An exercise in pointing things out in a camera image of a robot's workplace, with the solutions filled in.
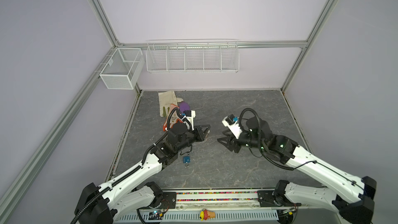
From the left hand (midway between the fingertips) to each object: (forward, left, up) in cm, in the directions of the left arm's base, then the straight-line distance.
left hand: (211, 129), depth 71 cm
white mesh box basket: (+49, +55, -2) cm, 74 cm away
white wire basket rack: (+51, +7, +5) cm, 52 cm away
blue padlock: (-5, +14, -24) cm, 28 cm away
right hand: (-5, -4, +1) cm, 6 cm away
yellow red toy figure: (-31, +5, -21) cm, 38 cm away
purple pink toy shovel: (+35, +16, -25) cm, 46 cm away
